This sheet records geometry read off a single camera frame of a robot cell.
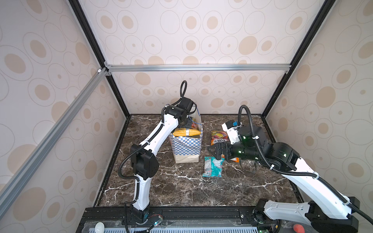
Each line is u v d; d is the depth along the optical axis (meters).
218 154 0.52
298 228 0.67
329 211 0.39
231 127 0.54
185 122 0.78
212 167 0.86
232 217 0.75
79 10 0.69
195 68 0.90
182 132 0.75
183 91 0.68
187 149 0.82
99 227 0.70
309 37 0.78
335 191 0.38
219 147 0.52
